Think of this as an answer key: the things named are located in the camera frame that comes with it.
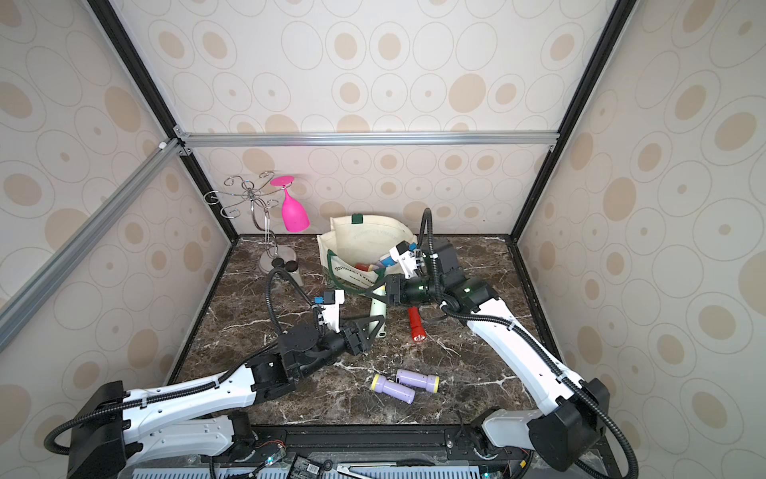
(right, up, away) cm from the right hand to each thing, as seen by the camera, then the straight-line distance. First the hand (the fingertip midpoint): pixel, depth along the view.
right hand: (385, 290), depth 70 cm
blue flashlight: (+1, +7, +28) cm, 29 cm away
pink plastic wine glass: (-29, +22, +25) cm, 44 cm away
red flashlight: (-8, +5, +32) cm, 34 cm away
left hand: (0, -7, -4) cm, 8 cm away
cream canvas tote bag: (-12, +12, +33) cm, 37 cm away
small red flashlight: (+10, -14, +22) cm, 28 cm away
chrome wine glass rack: (-40, +25, +24) cm, 53 cm away
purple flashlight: (+9, -25, +11) cm, 29 cm away
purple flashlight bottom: (+3, -28, +10) cm, 29 cm away
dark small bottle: (-37, +7, +30) cm, 48 cm away
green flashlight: (-1, -4, -3) cm, 5 cm away
